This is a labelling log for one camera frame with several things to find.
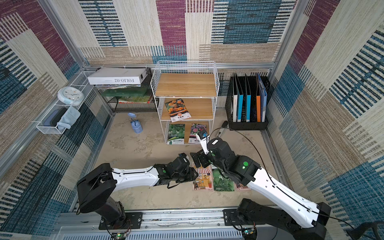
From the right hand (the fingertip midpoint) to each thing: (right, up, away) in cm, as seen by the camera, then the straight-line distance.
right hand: (199, 147), depth 69 cm
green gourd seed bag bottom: (-15, +4, +36) cm, 39 cm away
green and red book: (-42, +27, +32) cm, 59 cm away
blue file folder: (+38, +25, +18) cm, 49 cm away
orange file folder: (+35, +24, +20) cm, 48 cm away
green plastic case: (-40, +32, +30) cm, 59 cm away
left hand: (-1, -18, +14) cm, 22 cm away
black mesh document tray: (-65, +26, +47) cm, 84 cm away
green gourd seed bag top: (+13, -23, +16) cm, 30 cm away
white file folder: (+22, +23, +22) cm, 39 cm away
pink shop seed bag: (+4, -21, +16) cm, 27 cm away
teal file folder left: (+25, +24, +20) cm, 40 cm away
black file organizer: (+38, +10, +36) cm, 53 cm away
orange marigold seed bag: (-12, +18, +18) cm, 28 cm away
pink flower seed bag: (-1, +7, +39) cm, 39 cm away
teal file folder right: (+29, +27, +18) cm, 43 cm away
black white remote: (+18, +7, +35) cm, 40 cm away
